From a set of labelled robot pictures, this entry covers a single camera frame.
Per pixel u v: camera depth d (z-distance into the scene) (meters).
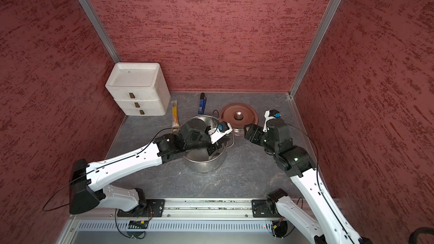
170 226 0.77
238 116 1.06
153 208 0.74
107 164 0.43
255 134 0.59
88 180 0.40
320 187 0.42
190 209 0.75
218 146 0.59
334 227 0.38
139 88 0.90
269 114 0.62
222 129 0.56
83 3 0.77
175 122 1.03
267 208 0.72
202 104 1.13
